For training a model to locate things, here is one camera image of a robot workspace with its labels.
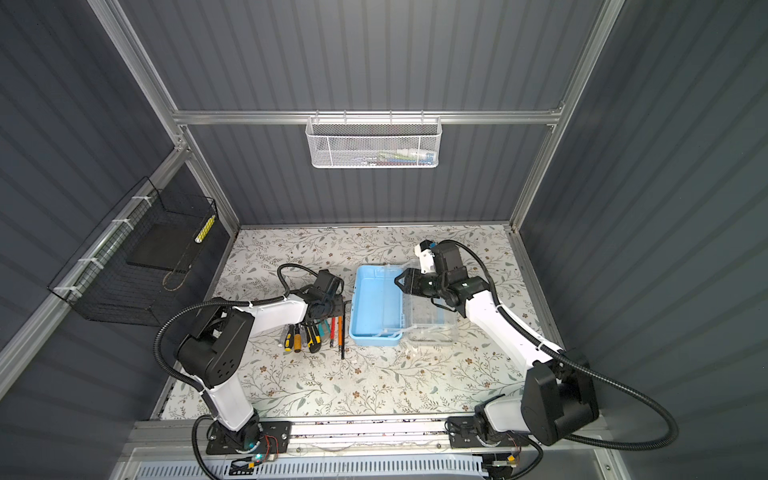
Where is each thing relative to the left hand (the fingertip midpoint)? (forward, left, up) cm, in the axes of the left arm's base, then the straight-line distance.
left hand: (337, 305), depth 97 cm
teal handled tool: (-8, +4, +1) cm, 10 cm away
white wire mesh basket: (+65, -14, +22) cm, 70 cm away
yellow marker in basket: (+10, +34, +27) cm, 45 cm away
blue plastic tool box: (-9, -15, +8) cm, 19 cm away
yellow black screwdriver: (-13, +6, +1) cm, 14 cm away
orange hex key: (-10, -1, 0) cm, 10 cm away
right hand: (-5, -21, +18) cm, 28 cm away
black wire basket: (-2, +44, +29) cm, 53 cm away
